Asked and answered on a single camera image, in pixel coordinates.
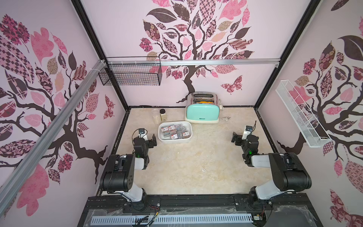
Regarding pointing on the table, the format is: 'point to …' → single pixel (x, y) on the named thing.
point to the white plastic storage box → (175, 132)
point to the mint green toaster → (202, 107)
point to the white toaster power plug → (226, 118)
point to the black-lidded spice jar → (163, 115)
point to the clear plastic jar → (156, 116)
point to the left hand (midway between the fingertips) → (146, 137)
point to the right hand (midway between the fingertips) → (239, 134)
